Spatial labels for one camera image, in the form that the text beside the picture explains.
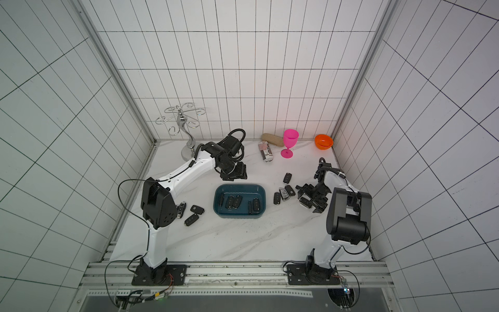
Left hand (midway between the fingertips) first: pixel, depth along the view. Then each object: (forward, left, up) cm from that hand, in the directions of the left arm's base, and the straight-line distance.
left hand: (238, 180), depth 85 cm
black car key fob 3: (-4, +1, -12) cm, 13 cm away
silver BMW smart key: (0, -22, -12) cm, 25 cm away
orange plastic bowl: (+36, -50, -11) cm, 62 cm away
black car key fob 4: (-8, +20, -12) cm, 25 cm away
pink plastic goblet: (+27, -27, +1) cm, 38 cm away
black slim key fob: (+9, -25, -12) cm, 29 cm away
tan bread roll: (+38, -19, -11) cm, 44 cm away
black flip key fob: (-5, -8, -13) cm, 16 cm away
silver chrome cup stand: (+28, +26, +14) cm, 41 cm away
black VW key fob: (-2, -18, -12) cm, 22 cm away
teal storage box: (-8, -3, -13) cm, 16 cm away
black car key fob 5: (-14, +21, -12) cm, 28 cm away
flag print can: (+26, -14, -10) cm, 32 cm away
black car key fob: (-5, -32, -12) cm, 35 cm away
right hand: (-3, -32, -11) cm, 34 cm away
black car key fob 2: (-5, +5, -12) cm, 14 cm away
